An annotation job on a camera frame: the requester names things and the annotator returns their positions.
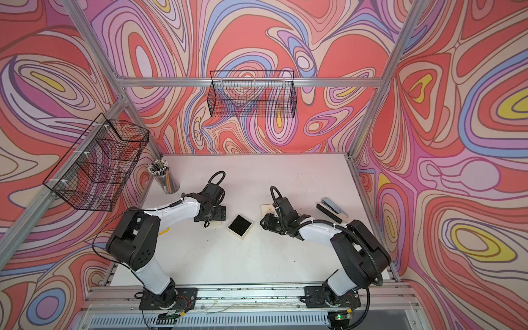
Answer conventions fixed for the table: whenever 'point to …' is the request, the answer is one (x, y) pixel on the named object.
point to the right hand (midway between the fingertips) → (265, 229)
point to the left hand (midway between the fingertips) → (218, 216)
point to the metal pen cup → (159, 169)
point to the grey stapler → (331, 210)
